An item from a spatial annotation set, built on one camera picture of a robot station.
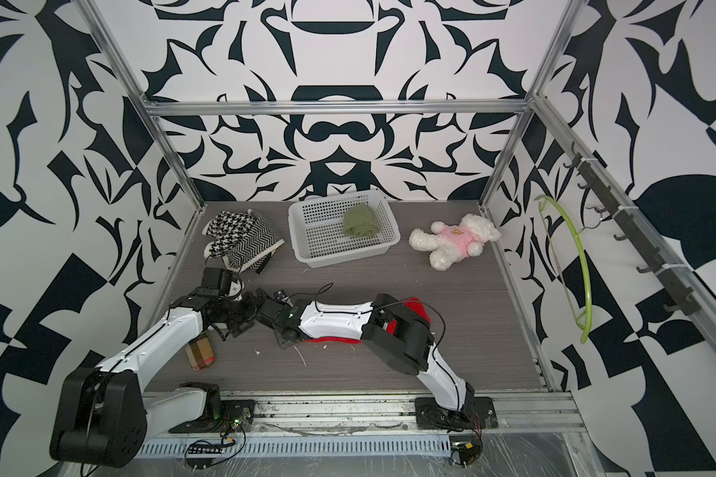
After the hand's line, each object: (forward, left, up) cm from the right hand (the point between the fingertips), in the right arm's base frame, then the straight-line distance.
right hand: (289, 331), depth 88 cm
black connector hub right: (-29, -45, -2) cm, 54 cm away
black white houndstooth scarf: (+26, +17, +11) cm, 32 cm away
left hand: (+5, +7, +6) cm, 10 cm away
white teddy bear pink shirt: (+26, -50, +6) cm, 56 cm away
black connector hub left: (-28, +17, -2) cm, 32 cm away
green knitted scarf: (+37, -21, +6) cm, 43 cm away
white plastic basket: (+38, -14, 0) cm, 41 cm away
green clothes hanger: (-7, -69, +25) cm, 74 cm away
